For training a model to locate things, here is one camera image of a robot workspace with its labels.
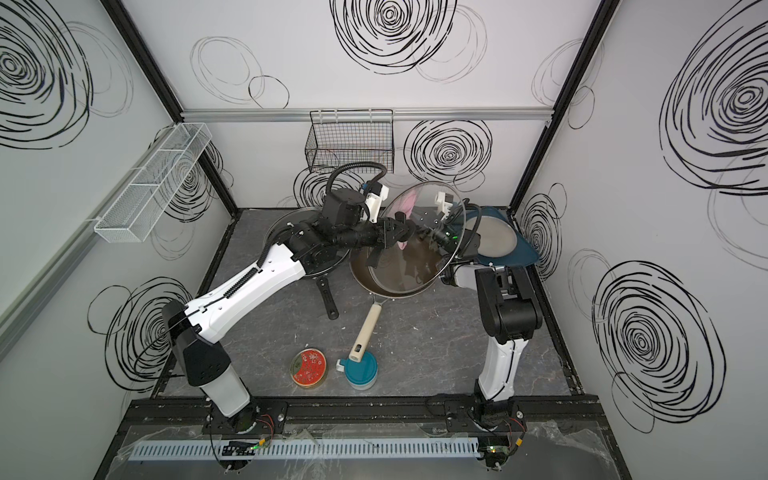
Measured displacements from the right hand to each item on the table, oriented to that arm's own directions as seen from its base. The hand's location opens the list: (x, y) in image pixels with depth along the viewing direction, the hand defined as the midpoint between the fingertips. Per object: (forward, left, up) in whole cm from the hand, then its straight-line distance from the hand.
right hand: (403, 212), depth 77 cm
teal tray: (+10, -43, -31) cm, 54 cm away
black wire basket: (+32, +21, +2) cm, 38 cm away
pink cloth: (+2, 0, 0) cm, 2 cm away
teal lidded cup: (-34, +10, -23) cm, 42 cm away
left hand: (-8, -1, +3) cm, 9 cm away
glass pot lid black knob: (-1, -9, 0) cm, 9 cm away
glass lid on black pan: (+19, +36, -22) cm, 46 cm away
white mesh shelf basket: (-5, +67, +4) cm, 67 cm away
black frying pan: (-9, +24, -22) cm, 34 cm away
